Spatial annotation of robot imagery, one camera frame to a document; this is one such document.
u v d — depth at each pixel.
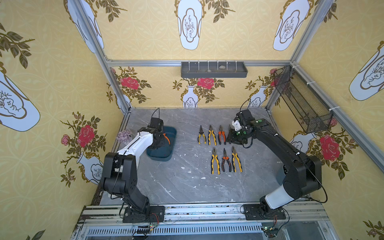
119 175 0.45
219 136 1.03
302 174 0.43
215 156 0.93
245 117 0.68
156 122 0.74
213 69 0.92
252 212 0.75
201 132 1.06
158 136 0.67
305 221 0.76
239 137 0.72
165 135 0.94
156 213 0.73
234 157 0.93
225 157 0.92
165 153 0.92
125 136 0.92
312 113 0.84
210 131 1.06
